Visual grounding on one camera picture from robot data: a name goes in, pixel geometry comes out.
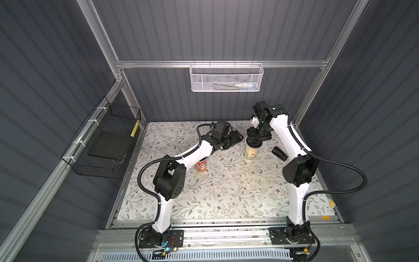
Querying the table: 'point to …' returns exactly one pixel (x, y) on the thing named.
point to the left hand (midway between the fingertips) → (244, 140)
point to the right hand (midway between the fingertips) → (256, 139)
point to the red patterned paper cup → (201, 165)
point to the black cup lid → (253, 143)
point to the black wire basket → (100, 149)
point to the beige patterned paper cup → (252, 154)
